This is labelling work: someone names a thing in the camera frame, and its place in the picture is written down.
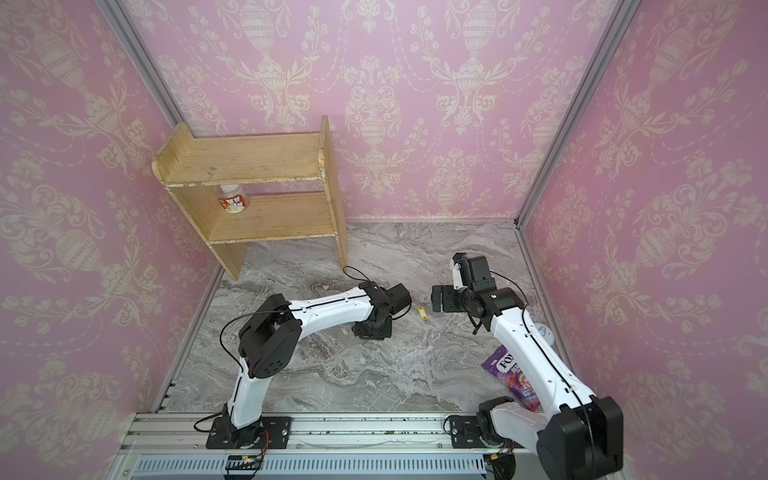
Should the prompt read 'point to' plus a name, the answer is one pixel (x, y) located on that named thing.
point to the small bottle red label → (232, 197)
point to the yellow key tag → (423, 313)
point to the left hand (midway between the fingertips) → (379, 339)
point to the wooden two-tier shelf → (246, 188)
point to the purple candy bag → (502, 366)
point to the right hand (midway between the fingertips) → (449, 294)
